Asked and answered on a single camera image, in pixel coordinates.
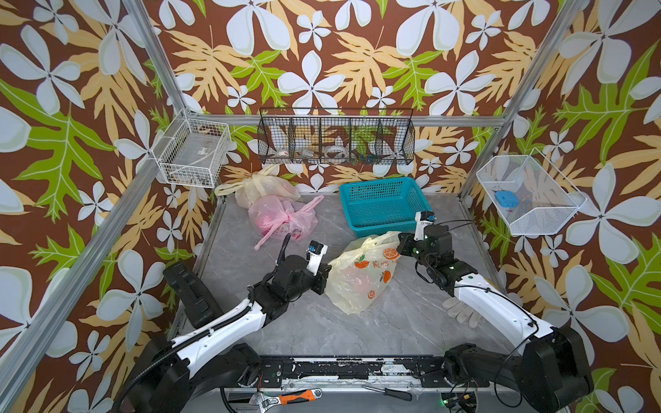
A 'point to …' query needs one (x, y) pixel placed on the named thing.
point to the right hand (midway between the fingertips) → (397, 233)
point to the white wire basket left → (192, 151)
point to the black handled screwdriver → (397, 394)
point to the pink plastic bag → (275, 216)
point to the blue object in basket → (507, 199)
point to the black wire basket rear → (336, 136)
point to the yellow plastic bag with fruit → (361, 273)
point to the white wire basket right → (532, 195)
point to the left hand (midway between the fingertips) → (330, 264)
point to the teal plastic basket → (383, 206)
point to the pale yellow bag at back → (259, 185)
